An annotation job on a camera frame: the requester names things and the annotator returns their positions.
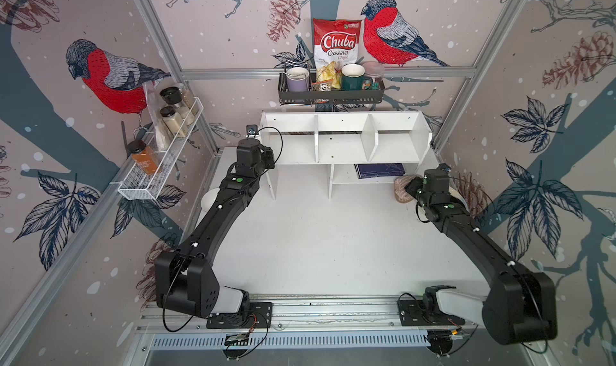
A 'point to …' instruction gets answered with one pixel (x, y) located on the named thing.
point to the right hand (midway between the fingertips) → (412, 176)
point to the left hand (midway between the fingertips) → (270, 142)
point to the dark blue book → (379, 170)
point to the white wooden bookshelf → (358, 147)
